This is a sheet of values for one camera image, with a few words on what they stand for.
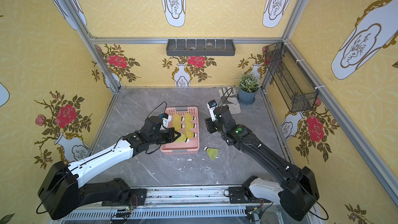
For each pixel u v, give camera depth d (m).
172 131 0.73
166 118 0.75
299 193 0.39
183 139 0.82
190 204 0.73
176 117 1.00
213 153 0.85
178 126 0.96
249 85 1.00
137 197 0.72
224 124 0.58
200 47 0.91
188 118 1.00
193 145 0.90
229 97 1.17
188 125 0.94
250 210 0.72
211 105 0.69
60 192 0.39
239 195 0.74
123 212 0.73
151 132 0.63
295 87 0.84
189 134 0.92
